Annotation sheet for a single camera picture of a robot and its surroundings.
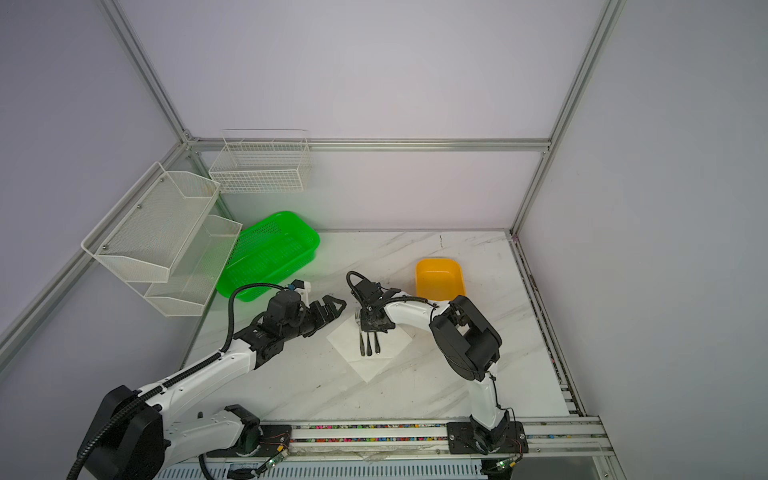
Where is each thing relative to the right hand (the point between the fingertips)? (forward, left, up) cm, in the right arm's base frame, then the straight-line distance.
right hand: (368, 324), depth 94 cm
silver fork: (-6, +1, -1) cm, 7 cm away
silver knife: (-6, -3, -1) cm, 7 cm away
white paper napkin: (-5, +7, -1) cm, 8 cm away
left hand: (-3, +8, +13) cm, 15 cm away
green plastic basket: (+31, +42, +1) cm, 52 cm away
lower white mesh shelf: (+11, +55, +12) cm, 58 cm away
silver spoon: (-7, -1, -2) cm, 7 cm away
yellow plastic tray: (+18, -24, 0) cm, 30 cm away
